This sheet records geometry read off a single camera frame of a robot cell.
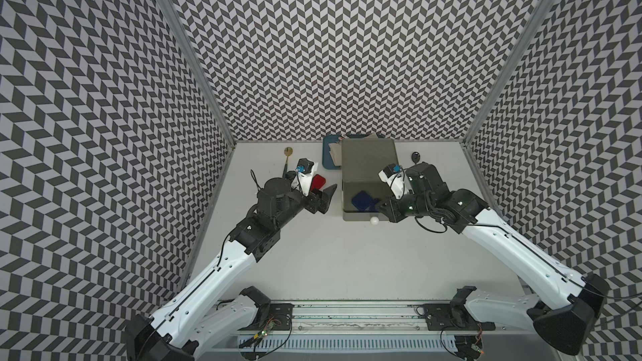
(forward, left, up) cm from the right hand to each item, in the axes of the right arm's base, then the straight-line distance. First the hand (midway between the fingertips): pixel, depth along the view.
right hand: (379, 211), depth 72 cm
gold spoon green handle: (+42, +35, -20) cm, 58 cm away
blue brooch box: (+9, +4, -9) cm, 13 cm away
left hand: (+6, +17, +7) cm, 19 cm away
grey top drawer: (+2, +1, +9) cm, 10 cm away
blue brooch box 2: (+1, +2, +1) cm, 2 cm away
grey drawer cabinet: (+26, +2, -6) cm, 27 cm away
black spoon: (+38, -23, -20) cm, 49 cm away
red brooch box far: (+26, +20, -22) cm, 39 cm away
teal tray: (+38, +16, -21) cm, 47 cm away
